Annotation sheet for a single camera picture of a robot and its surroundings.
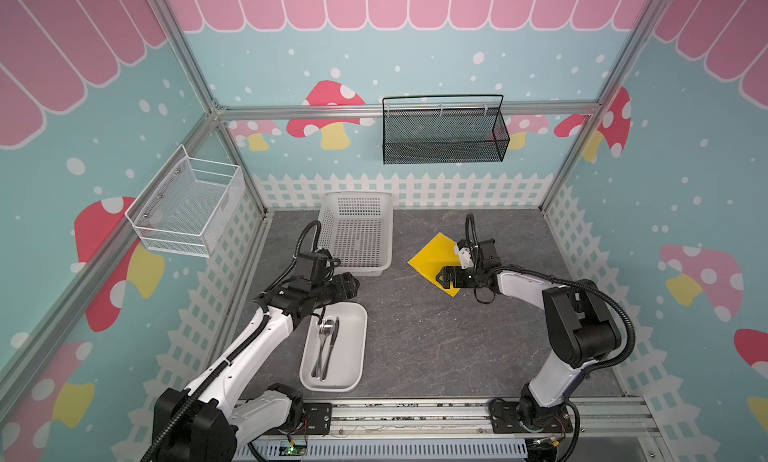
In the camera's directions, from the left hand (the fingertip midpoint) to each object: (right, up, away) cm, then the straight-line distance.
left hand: (348, 291), depth 82 cm
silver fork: (-9, -14, +7) cm, 18 cm away
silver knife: (-6, -19, +2) cm, 20 cm away
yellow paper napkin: (+29, +9, +25) cm, 39 cm away
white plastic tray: (-4, -19, +2) cm, 20 cm away
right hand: (+30, +3, +15) cm, 34 cm away
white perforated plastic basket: (-2, +19, +33) cm, 38 cm away
